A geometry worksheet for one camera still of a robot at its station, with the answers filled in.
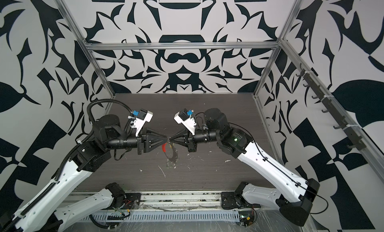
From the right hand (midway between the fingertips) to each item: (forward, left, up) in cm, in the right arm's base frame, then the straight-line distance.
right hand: (172, 140), depth 56 cm
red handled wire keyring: (-3, +1, -13) cm, 13 cm away
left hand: (0, +2, +2) cm, 3 cm away
